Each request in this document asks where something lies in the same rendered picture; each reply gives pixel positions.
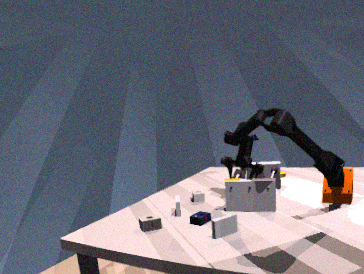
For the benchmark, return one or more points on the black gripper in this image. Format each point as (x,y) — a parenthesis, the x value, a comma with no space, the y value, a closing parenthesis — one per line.
(228,162)

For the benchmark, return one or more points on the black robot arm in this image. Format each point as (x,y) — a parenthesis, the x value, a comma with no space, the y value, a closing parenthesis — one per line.
(284,124)

